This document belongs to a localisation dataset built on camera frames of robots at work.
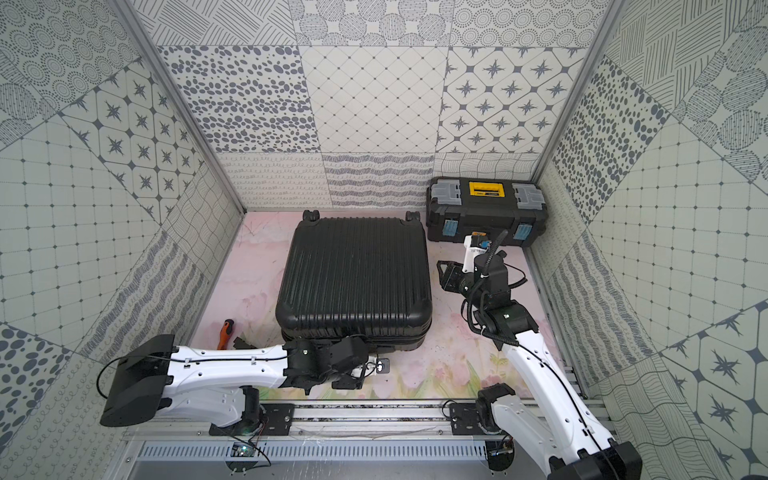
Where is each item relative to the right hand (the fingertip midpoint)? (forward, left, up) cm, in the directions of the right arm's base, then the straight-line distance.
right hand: (443, 267), depth 77 cm
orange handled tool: (-10, +64, -21) cm, 68 cm away
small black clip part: (-13, +58, -21) cm, 63 cm away
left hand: (-21, +19, -16) cm, 32 cm away
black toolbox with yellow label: (+29, -8, -5) cm, 30 cm away
